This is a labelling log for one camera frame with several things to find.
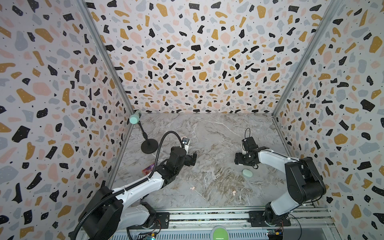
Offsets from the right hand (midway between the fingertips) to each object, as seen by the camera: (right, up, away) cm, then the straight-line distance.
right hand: (240, 157), depth 94 cm
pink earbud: (-30, -15, -11) cm, 35 cm away
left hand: (-30, +8, -11) cm, 34 cm away
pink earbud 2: (-6, -17, -11) cm, 21 cm away
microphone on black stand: (-60, +6, +9) cm, 61 cm away
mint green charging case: (+3, -8, -5) cm, 10 cm away
